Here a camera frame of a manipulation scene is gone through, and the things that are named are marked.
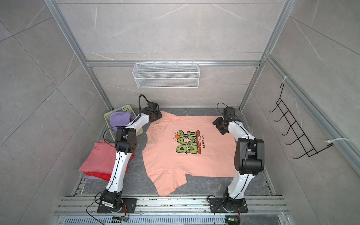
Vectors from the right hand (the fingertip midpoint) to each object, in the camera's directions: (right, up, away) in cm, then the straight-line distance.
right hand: (215, 123), depth 98 cm
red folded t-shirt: (-70, -32, -16) cm, 79 cm away
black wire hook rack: (+31, -11, -39) cm, 51 cm away
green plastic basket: (-71, +12, +15) cm, 73 cm away
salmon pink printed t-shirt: (-28, -17, -2) cm, 33 cm away
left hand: (-43, +9, +16) cm, 46 cm away
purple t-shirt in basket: (-73, +3, +6) cm, 73 cm away
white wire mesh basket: (-36, +35, +3) cm, 50 cm away
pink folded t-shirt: (-72, -21, -16) cm, 76 cm away
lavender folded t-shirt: (-79, -33, -15) cm, 86 cm away
